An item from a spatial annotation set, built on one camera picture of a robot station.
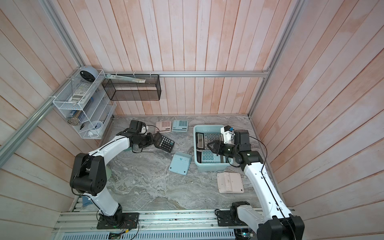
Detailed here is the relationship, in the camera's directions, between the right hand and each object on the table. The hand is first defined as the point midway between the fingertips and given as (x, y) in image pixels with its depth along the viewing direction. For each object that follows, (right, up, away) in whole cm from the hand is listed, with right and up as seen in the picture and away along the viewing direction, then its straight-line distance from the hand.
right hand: (210, 144), depth 77 cm
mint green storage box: (-3, -15, +12) cm, 20 cm away
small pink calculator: (-31, +10, +34) cm, 47 cm away
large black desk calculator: (-2, +2, +18) cm, 19 cm away
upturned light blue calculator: (-17, -14, +15) cm, 27 cm away
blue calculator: (+1, -9, +13) cm, 16 cm away
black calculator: (-30, -1, +19) cm, 35 cm away
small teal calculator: (-18, +11, +34) cm, 40 cm away
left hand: (-33, 0, +16) cm, 36 cm away
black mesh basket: (-61, +36, +30) cm, 77 cm away
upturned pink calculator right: (+12, -23, +6) cm, 26 cm away
